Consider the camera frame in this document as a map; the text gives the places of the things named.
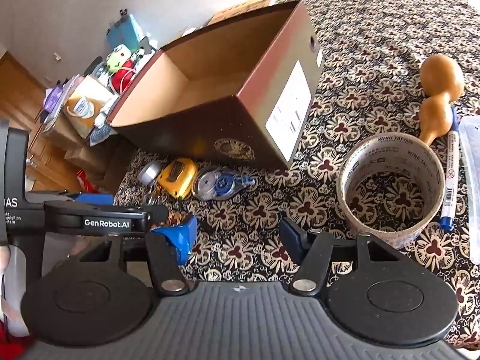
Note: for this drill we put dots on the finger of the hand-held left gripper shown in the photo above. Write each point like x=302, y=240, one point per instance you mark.
x=93, y=198

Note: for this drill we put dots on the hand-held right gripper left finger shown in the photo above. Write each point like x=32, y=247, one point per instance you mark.
x=176, y=238

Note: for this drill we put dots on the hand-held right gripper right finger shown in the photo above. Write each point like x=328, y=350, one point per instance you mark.
x=290, y=240

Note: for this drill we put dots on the yellow tape measure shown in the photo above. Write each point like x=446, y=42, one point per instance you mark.
x=178, y=178

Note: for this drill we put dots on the small silver tape roll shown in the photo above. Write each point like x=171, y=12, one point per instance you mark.
x=150, y=172

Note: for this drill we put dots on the blue correction tape dispenser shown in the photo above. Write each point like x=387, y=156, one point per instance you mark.
x=219, y=185

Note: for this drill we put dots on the brown cardboard box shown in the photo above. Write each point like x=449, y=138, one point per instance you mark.
x=210, y=67

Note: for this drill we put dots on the red bag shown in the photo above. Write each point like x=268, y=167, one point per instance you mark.
x=87, y=182

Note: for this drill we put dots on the large labelled cardboard box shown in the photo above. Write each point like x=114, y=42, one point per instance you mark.
x=93, y=161

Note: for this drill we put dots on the blue patterned cloth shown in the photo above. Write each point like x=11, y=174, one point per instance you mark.
x=100, y=135

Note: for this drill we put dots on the plain cardboard box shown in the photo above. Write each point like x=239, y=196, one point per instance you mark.
x=62, y=131

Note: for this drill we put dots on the wooden door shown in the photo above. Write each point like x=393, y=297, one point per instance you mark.
x=18, y=93

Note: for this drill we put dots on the orange white paper bag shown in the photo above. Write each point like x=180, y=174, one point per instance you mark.
x=84, y=108

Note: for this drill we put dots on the purple packet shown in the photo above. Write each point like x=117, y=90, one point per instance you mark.
x=55, y=96

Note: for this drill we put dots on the large printed packing tape roll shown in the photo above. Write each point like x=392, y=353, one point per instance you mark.
x=390, y=159

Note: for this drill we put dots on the green frog plush red body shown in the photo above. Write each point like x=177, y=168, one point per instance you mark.
x=118, y=58

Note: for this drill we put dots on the panda plush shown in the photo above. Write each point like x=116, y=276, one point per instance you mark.
x=141, y=57

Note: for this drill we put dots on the red cloth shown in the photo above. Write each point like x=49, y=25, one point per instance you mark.
x=9, y=341

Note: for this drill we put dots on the blue box with clips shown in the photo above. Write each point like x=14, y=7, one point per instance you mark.
x=123, y=32

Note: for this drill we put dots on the blue white marker pen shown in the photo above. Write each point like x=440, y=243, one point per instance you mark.
x=450, y=180

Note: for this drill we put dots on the thin paperback book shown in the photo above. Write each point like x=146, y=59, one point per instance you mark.
x=183, y=33

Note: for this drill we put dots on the floral patterned cloth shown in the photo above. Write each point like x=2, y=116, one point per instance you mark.
x=375, y=45

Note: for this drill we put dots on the tan dried gourd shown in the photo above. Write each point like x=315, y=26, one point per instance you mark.
x=442, y=78

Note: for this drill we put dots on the yellow book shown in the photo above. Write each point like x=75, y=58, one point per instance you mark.
x=243, y=7

